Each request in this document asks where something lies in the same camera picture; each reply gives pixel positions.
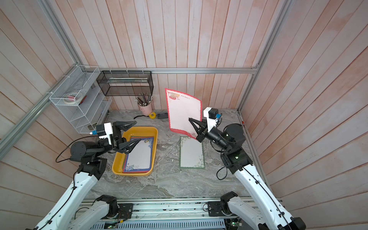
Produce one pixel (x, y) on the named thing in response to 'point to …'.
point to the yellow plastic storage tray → (118, 164)
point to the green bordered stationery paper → (191, 155)
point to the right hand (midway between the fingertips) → (189, 119)
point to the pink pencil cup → (146, 110)
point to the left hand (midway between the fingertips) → (138, 132)
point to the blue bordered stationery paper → (140, 159)
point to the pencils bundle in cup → (143, 99)
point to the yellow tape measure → (152, 115)
